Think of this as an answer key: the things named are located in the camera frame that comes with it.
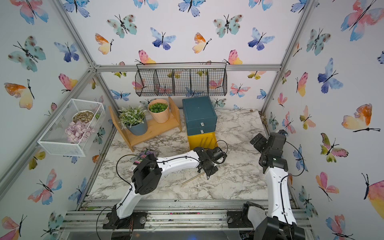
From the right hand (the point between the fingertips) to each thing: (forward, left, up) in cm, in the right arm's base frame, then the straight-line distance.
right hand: (264, 139), depth 78 cm
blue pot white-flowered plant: (+10, +72, +1) cm, 73 cm away
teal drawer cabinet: (+14, +34, +2) cm, 37 cm away
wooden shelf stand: (+15, +65, -14) cm, 68 cm away
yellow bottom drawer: (+12, +29, -22) cm, 38 cm away
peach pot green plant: (+21, +61, -2) cm, 64 cm away
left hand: (-9, +25, -18) cm, 32 cm away
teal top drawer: (+13, +31, -3) cm, 33 cm away
